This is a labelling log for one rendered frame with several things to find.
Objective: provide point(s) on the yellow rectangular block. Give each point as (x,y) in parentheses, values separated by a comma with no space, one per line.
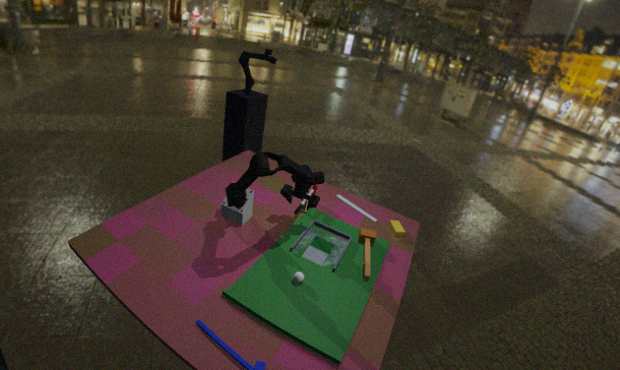
(396,228)

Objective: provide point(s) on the blue putter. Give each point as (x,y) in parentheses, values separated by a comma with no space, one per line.
(260,365)

